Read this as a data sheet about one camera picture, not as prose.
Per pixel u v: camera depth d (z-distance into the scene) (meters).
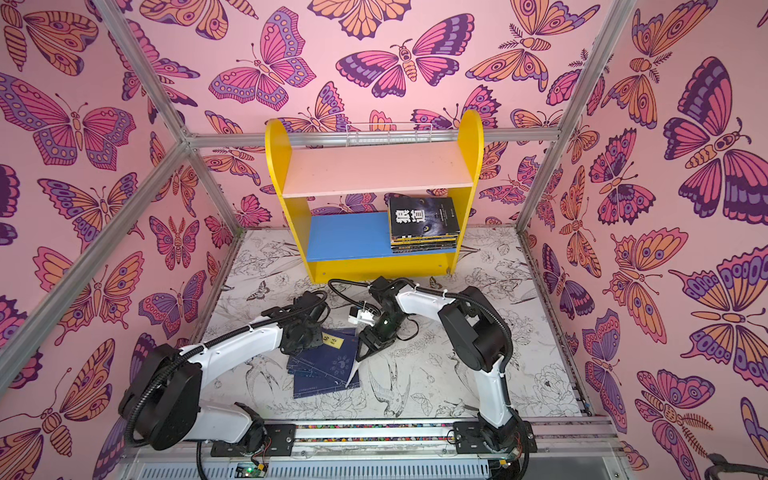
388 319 0.78
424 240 0.92
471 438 0.73
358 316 0.83
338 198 1.13
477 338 0.51
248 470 0.72
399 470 0.70
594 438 0.75
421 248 0.94
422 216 0.92
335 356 0.84
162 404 0.42
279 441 0.73
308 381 0.81
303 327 0.72
